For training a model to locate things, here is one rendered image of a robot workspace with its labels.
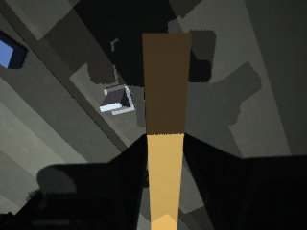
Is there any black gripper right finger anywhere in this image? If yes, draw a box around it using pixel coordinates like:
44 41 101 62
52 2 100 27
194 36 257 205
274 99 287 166
183 133 307 230

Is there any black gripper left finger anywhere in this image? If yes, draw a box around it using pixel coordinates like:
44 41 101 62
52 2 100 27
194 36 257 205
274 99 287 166
36 134 148 230

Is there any yellow rectangular bar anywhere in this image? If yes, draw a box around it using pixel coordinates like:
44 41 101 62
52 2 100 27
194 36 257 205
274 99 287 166
142 34 192 230

